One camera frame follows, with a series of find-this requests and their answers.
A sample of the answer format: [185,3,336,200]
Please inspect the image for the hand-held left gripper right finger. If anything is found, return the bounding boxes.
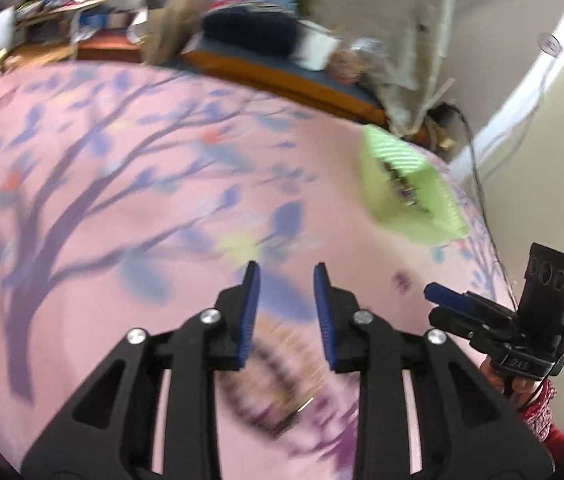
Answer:
[313,262,553,480]

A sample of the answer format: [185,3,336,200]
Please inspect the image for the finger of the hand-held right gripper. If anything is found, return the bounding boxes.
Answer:
[428,307,514,356]
[424,282,520,327]

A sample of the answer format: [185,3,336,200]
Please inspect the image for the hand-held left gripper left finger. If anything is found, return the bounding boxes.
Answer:
[20,261,261,480]

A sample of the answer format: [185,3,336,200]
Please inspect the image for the green plastic tray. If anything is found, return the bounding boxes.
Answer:
[359,125,470,246]

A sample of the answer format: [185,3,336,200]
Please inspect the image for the dark small bead bracelet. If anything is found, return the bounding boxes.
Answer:
[224,322,325,436]

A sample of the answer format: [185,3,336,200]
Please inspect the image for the large brown wooden bead bracelet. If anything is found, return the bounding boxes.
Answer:
[382,160,435,211]

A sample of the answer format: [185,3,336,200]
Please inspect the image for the person's right forearm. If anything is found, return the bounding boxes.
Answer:
[519,380,564,461]

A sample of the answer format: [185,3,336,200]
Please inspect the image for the person's right hand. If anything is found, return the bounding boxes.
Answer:
[479,357,545,413]

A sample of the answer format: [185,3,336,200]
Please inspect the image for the small woven basket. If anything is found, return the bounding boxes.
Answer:
[329,50,367,83]

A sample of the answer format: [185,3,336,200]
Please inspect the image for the wooden desk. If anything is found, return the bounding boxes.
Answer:
[76,35,428,141]

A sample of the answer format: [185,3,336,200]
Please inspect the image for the clear plastic bag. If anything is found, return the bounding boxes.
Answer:
[347,37,387,66]

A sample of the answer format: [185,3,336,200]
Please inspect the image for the white enamel mug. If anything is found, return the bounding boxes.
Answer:
[302,22,343,71]

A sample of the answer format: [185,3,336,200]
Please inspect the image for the folded dark clothes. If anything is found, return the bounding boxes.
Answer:
[202,7,307,56]

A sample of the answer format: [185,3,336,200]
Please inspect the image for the beige dotted cloth cover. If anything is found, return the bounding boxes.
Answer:
[312,0,455,131]

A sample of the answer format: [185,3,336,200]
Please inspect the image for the beige chair back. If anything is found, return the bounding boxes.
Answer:
[144,0,203,66]

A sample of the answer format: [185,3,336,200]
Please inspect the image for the round wall sticker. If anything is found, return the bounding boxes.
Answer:
[537,32,563,56]

